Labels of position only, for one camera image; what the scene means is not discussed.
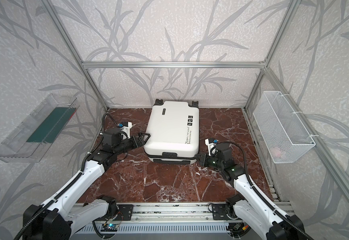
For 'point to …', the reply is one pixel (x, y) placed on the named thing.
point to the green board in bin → (52, 125)
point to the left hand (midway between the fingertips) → (147, 133)
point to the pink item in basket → (276, 151)
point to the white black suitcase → (174, 127)
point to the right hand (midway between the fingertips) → (196, 152)
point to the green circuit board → (109, 227)
